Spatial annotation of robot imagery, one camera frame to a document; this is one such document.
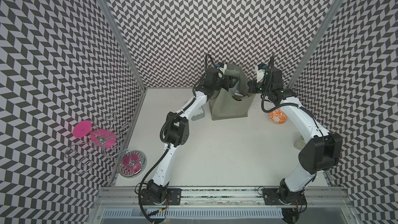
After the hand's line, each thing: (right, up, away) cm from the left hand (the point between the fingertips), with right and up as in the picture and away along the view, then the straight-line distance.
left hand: (234, 79), depth 91 cm
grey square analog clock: (-23, -21, +12) cm, 33 cm away
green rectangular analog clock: (-1, +5, 0) cm, 5 cm away
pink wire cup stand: (-69, -30, -22) cm, 78 cm away
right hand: (+7, -4, -7) cm, 11 cm away
